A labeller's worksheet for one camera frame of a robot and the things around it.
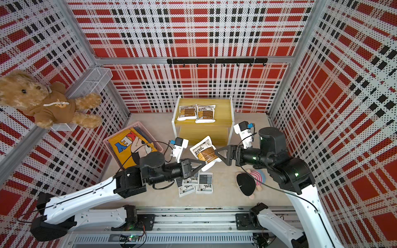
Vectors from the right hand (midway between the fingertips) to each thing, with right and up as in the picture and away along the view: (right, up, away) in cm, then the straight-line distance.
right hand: (225, 153), depth 56 cm
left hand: (-7, -5, +1) cm, 8 cm away
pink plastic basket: (-54, +11, +51) cm, 75 cm away
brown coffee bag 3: (-7, 0, +2) cm, 8 cm away
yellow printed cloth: (-54, -1, +37) cm, 65 cm away
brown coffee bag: (-16, +17, +16) cm, 28 cm away
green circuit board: (-40, -41, +13) cm, 59 cm away
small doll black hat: (+14, -19, +23) cm, 34 cm away
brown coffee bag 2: (-8, +16, +17) cm, 24 cm away
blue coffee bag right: (-8, -22, +30) cm, 38 cm away
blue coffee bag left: (-19, -25, +27) cm, 41 cm away
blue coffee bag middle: (-14, -20, +30) cm, 39 cm away
